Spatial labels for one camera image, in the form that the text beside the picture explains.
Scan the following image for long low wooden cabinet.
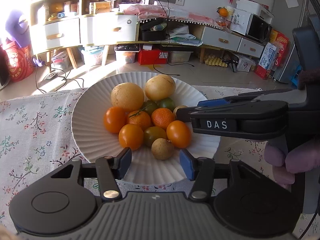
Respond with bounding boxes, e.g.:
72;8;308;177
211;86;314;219
136;17;265;64

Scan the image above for person's right forearm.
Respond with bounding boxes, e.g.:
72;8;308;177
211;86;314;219
298;69;320;89

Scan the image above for clear plastic storage box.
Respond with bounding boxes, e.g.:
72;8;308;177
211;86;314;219
51;52;70;70

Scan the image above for red round drum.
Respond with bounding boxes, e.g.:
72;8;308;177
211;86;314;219
0;42;35;82

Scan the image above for white printed box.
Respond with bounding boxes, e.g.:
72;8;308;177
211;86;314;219
235;55;255;72

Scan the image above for translucent storage box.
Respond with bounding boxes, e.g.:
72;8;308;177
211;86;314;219
168;51;193;64

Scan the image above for brown longan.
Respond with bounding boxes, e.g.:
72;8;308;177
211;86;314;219
173;105;188;119
151;139;175;160

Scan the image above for red gift box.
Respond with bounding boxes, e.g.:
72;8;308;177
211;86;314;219
269;29;289;48

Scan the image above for white ribbed plate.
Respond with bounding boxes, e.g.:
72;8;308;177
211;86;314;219
71;72;221;184

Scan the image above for black floor heater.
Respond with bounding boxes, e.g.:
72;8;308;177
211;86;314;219
0;51;10;90

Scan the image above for clear box orange contents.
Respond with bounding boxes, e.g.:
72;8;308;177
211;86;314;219
116;51;137;64

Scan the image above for black flat tray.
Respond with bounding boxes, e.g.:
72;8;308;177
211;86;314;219
115;44;140;53

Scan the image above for black wall cable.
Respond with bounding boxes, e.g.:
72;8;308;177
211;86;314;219
152;0;195;77

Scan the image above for white drawer cabinet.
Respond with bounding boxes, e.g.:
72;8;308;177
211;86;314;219
80;12;139;67

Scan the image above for purple hat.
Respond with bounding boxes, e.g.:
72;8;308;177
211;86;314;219
5;9;30;48

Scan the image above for orange ornament on jar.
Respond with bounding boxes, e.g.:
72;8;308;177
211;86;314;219
216;6;230;28

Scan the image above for black case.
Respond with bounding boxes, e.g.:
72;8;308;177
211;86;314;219
139;21;167;42

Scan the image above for clear storage box blue lid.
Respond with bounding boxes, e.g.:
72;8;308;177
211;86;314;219
81;46;103;67

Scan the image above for pile of papers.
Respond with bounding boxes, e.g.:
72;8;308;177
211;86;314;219
166;26;203;47

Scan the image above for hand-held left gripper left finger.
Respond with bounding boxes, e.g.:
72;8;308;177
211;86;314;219
49;147;132;202

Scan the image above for person's right hand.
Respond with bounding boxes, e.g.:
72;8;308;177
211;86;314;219
264;142;320;190

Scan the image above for black floor cable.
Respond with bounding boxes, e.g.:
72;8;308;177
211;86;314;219
34;61;85;94

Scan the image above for white foam box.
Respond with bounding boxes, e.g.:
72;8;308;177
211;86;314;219
236;0;269;18

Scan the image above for blue and white carton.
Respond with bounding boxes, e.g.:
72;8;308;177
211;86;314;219
260;42;280;70

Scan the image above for small red carton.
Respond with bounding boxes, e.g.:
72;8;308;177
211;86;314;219
254;65;272;80

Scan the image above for orange tomato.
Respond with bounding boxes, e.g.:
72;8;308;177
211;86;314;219
104;106;127;134
118;124;144;151
166;120;192;149

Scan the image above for brown cardboard box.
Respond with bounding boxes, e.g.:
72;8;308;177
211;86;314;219
89;1;112;14

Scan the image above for white box with drawing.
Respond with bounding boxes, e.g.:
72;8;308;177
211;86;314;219
229;7;252;33

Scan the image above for wooden shelf cabinet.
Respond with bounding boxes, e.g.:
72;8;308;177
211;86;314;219
29;0;83;73

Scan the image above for yellow-green tomato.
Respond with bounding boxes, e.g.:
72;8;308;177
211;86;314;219
143;126;167;147

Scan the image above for black microwave oven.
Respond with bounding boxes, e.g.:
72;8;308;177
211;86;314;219
245;14;273;43

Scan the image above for orange tangerine with stem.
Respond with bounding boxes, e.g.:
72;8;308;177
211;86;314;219
126;104;152;131

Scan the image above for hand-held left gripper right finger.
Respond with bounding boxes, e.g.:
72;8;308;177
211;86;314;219
179;149;268;202

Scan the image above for floral tablecloth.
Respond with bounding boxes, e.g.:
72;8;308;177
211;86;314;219
0;85;320;240

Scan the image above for yellow egg tray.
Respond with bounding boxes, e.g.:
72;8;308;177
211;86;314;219
204;54;228;68

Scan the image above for blue stool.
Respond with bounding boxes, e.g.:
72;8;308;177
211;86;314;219
290;65;302;88

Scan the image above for grey refrigerator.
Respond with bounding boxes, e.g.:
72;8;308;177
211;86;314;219
271;0;309;83

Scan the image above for pink cloth cover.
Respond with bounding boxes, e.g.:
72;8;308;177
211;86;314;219
119;2;225;29

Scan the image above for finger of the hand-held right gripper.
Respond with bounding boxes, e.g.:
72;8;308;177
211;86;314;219
197;88;293;108
176;101;287;123

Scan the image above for yellow passion fruit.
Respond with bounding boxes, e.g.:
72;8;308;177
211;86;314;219
144;74;176;102
111;82;145;113

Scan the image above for green tangerine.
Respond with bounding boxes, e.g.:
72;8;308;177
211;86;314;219
157;97;176;112
141;100;159;117

